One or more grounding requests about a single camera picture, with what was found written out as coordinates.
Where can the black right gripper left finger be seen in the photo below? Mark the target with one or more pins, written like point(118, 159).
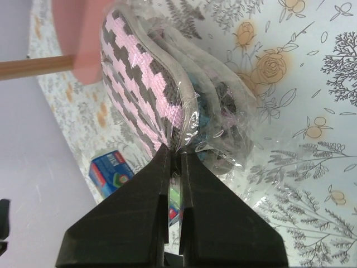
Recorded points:
point(127, 229)

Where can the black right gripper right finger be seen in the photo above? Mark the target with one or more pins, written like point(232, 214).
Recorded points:
point(217, 229)

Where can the striped pink sponge pack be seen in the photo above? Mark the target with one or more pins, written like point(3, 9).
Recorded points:
point(171, 92)

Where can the pink three-tier shelf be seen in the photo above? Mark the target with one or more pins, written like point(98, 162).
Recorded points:
point(77, 25)

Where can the middle blue green sponge pack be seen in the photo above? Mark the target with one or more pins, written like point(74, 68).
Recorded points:
point(174, 205)

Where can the blue green sponge pack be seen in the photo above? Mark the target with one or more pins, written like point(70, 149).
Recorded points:
point(109, 171)
point(174, 205)

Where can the left blue green sponge pack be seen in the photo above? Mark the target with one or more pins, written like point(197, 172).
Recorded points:
point(109, 171)

